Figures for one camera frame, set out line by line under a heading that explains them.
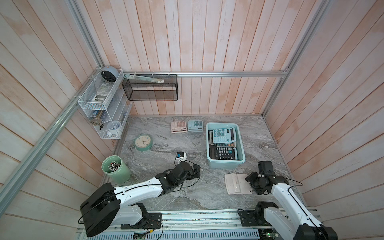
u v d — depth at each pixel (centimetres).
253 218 73
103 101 69
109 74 80
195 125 111
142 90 107
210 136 97
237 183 82
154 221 73
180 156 74
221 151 90
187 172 62
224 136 95
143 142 101
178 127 111
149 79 90
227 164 86
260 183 63
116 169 74
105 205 41
